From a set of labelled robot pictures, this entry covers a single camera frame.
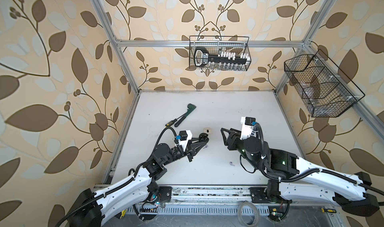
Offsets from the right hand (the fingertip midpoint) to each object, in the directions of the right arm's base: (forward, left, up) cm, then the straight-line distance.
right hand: (225, 132), depth 64 cm
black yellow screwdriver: (+25, +29, -28) cm, 47 cm away
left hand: (-2, +9, -4) cm, 10 cm away
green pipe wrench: (+37, +16, -27) cm, 49 cm away
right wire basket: (+19, -52, +5) cm, 56 cm away
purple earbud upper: (+7, +6, -29) cm, 31 cm away
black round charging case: (0, +9, -4) cm, 10 cm away
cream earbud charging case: (+17, +5, -27) cm, 33 cm away
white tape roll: (-28, -6, -26) cm, 39 cm away
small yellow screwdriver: (-27, -49, -28) cm, 62 cm away
